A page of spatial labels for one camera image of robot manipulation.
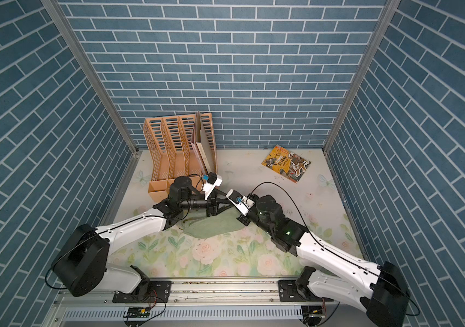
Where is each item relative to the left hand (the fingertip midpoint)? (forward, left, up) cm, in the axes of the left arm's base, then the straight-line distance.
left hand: (235, 204), depth 74 cm
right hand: (+2, -1, +3) cm, 3 cm away
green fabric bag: (-4, +13, -11) cm, 17 cm away
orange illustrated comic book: (+37, -28, -18) cm, 50 cm away
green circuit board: (-30, +35, -25) cm, 52 cm away
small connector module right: (-31, -28, -22) cm, 47 cm away
